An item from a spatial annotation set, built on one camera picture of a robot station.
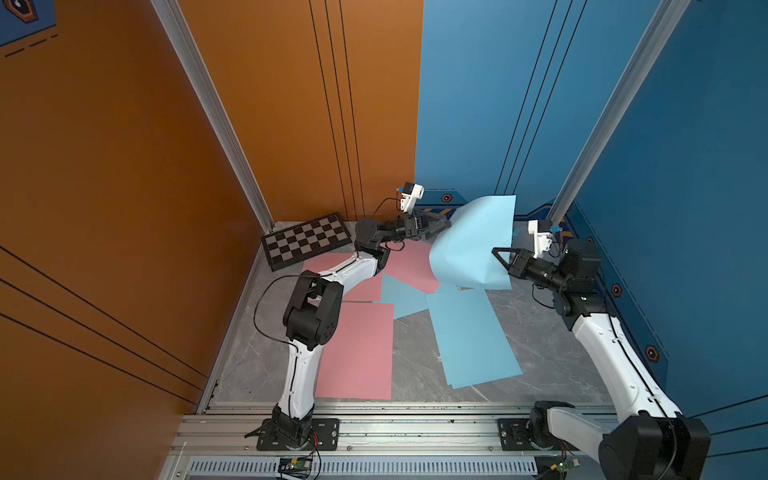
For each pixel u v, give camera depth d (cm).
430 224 70
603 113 90
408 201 73
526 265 65
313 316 55
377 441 73
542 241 67
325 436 73
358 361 85
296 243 109
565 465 69
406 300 99
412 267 79
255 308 97
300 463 72
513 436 72
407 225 69
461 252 74
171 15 69
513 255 70
